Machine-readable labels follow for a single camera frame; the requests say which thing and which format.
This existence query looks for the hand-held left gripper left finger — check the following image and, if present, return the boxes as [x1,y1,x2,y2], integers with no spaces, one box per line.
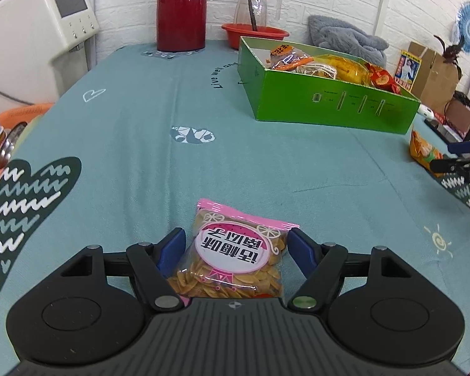
[59,227,187,310]

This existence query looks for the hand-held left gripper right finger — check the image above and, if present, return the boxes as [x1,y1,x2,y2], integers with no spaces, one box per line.
[287,228,414,314]

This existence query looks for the orange chips packet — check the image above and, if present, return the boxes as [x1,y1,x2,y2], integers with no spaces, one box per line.
[409,129,444,171]

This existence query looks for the pink-edged seed snack packet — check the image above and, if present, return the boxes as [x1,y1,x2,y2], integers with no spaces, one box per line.
[166,198,301,299]

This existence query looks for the large red snack packet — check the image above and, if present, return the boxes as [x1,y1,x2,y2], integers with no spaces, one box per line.
[366,63,402,95]

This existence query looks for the green cardboard box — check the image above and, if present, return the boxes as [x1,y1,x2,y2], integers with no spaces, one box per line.
[237,36,422,134]

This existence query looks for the yellow snack packet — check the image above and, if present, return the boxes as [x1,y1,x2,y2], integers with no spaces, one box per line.
[317,55,371,85]

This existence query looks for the small clear snack packet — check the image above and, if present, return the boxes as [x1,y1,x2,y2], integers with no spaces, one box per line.
[295,63,338,81]

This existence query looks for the brown orange snack packet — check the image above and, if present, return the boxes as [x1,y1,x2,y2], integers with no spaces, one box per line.
[267,43,315,72]

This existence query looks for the brown cardboard box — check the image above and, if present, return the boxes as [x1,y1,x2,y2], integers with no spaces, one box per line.
[408,41,463,115]

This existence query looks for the dark red plant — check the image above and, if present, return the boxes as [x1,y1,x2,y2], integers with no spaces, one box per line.
[433,34,465,81]

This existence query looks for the yellow printed carton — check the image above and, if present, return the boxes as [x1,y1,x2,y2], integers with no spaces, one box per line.
[394,50,423,94]

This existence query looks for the teal printed tablecloth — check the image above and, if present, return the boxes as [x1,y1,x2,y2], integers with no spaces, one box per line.
[0,39,470,376]

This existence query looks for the grey fluffy blanket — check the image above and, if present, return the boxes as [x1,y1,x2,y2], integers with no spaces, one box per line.
[308,15,389,68]

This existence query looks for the metal pot lid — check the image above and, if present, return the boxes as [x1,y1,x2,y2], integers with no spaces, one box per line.
[0,123,28,170]

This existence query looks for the orange plastic basket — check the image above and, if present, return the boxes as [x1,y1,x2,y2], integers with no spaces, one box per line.
[0,102,56,199]

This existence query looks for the red plastic basin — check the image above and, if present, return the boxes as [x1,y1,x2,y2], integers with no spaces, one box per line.
[221,23,290,51]

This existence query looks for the red thermos jug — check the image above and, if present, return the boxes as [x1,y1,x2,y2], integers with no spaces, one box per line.
[157,0,208,53]

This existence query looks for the glass pitcher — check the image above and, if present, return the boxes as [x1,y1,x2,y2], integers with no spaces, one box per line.
[233,0,283,32]

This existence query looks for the black stirring stick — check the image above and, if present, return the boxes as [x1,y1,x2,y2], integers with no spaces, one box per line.
[242,0,258,31]

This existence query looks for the white appliance with screen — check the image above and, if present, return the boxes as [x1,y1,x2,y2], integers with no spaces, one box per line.
[0,0,101,105]

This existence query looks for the white wall cable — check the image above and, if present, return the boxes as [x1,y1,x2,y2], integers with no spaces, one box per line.
[372,0,391,37]

